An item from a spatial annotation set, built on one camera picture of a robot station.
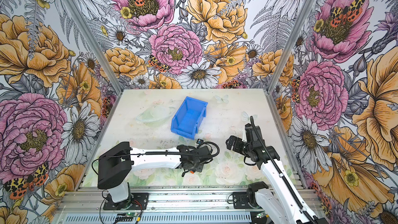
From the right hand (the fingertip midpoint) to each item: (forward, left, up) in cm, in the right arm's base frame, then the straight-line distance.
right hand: (233, 149), depth 80 cm
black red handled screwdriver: (-8, +21, -7) cm, 24 cm away
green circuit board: (-25, +51, -12) cm, 58 cm away
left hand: (-5, +20, -8) cm, 22 cm away
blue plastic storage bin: (+29, +25, -11) cm, 40 cm away
